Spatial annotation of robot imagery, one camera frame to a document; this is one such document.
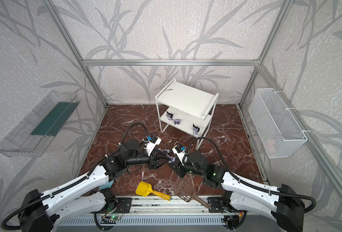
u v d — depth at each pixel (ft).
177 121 2.78
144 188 2.55
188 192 2.54
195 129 2.60
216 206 2.37
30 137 2.09
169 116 2.84
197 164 1.81
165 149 3.04
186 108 2.45
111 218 2.32
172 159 2.27
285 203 1.32
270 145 2.37
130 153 1.87
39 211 1.29
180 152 2.07
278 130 2.02
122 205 2.37
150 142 2.07
